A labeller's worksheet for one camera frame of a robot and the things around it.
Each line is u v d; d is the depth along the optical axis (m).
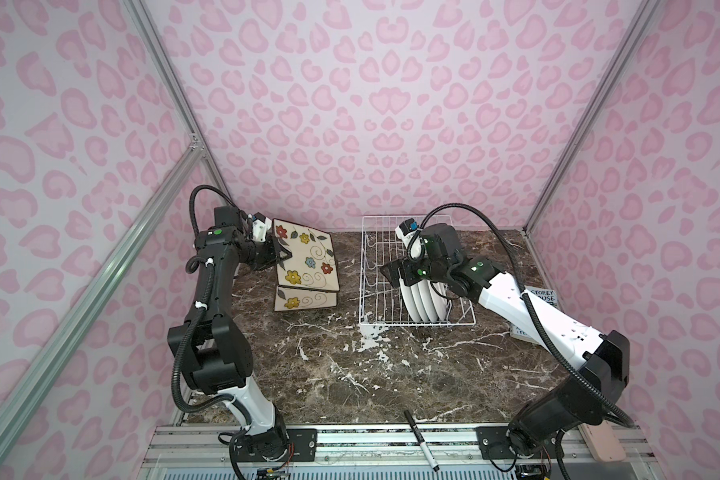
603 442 0.72
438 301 0.85
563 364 0.40
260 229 0.78
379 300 0.98
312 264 0.88
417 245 0.65
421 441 0.73
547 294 0.98
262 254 0.73
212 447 0.75
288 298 0.98
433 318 0.86
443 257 0.58
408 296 0.82
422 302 0.82
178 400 0.39
